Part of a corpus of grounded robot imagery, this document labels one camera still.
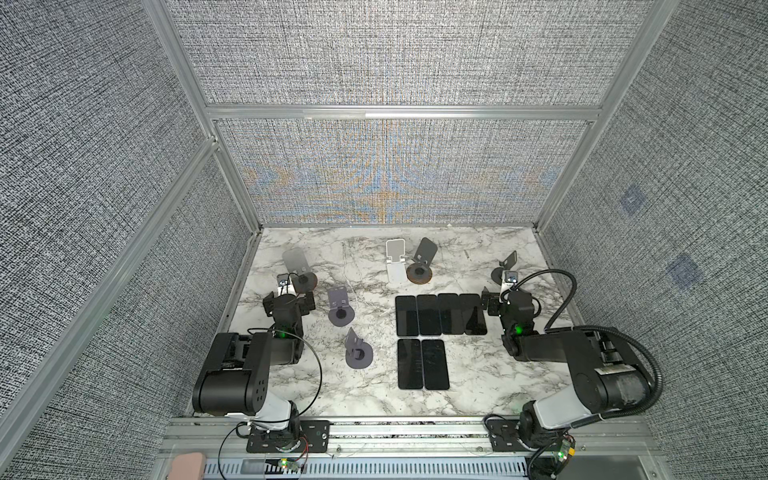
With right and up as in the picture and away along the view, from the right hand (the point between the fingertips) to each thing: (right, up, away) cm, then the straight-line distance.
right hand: (503, 287), depth 94 cm
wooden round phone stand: (-25, +4, +10) cm, 27 cm away
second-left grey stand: (-52, -9, +3) cm, 52 cm away
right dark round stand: (+4, +7, +7) cm, 10 cm away
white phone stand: (-33, +13, +22) cm, 42 cm away
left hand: (-67, -1, -1) cm, 67 cm away
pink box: (-82, -38, -26) cm, 94 cm away
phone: (-30, -9, +1) cm, 32 cm away
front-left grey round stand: (-44, -17, -11) cm, 49 cm away
